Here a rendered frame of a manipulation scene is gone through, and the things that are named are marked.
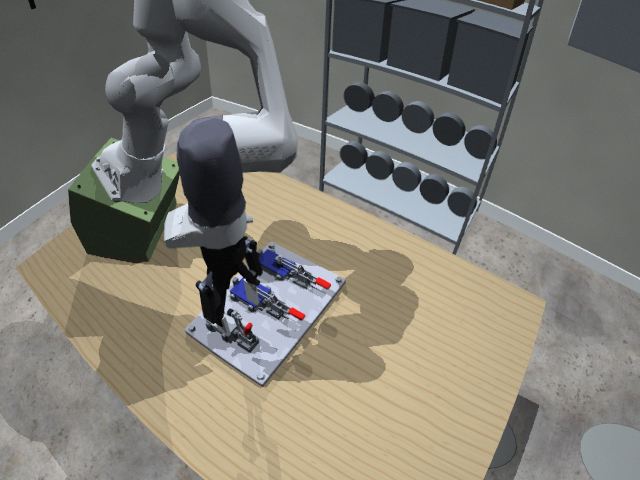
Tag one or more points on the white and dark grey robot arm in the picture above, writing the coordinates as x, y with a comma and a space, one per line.
210, 165

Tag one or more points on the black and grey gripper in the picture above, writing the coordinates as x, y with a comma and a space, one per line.
213, 302

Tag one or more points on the blue rectangular block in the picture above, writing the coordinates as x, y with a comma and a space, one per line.
239, 291
267, 261

